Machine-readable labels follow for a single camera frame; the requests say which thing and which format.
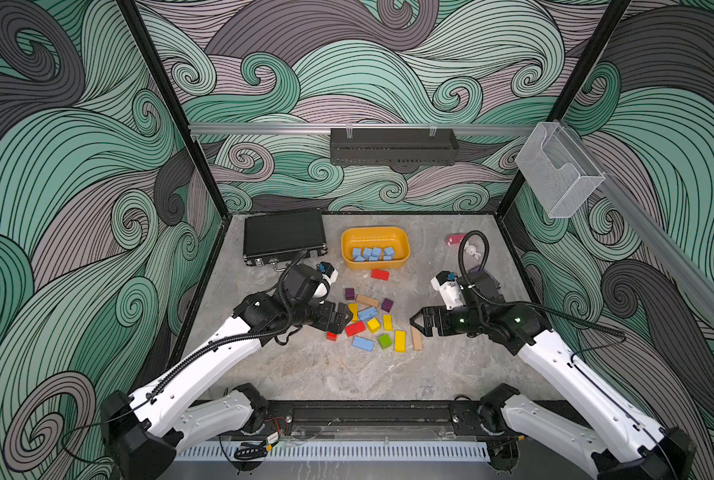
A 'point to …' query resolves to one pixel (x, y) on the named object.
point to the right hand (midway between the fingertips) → (422, 321)
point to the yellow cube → (374, 325)
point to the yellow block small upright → (388, 322)
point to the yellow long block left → (353, 308)
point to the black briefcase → (277, 239)
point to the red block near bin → (380, 274)
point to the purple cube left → (349, 294)
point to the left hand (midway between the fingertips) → (338, 308)
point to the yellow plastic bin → (380, 237)
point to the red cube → (331, 336)
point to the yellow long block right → (400, 341)
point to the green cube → (384, 341)
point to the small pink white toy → (457, 238)
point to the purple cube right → (387, 305)
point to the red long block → (353, 329)
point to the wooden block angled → (367, 300)
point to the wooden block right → (417, 339)
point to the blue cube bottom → (373, 258)
